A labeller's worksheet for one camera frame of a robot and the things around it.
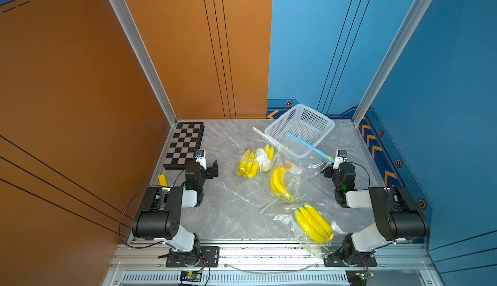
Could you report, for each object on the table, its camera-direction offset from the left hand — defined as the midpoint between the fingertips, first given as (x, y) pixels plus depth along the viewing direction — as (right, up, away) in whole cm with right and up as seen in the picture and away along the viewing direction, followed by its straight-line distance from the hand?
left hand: (207, 158), depth 95 cm
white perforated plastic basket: (+51, +15, +21) cm, 57 cm away
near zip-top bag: (+48, -35, -17) cm, 62 cm away
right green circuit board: (+64, -40, -25) cm, 80 cm away
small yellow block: (-22, -11, -1) cm, 24 cm away
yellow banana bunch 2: (+20, -3, +2) cm, 21 cm away
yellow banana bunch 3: (+47, -24, -16) cm, 55 cm away
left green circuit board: (0, -42, -23) cm, 48 cm away
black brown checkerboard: (-15, +9, +13) cm, 21 cm away
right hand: (+62, -1, -1) cm, 62 cm away
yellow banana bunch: (+34, -10, -10) cm, 37 cm away
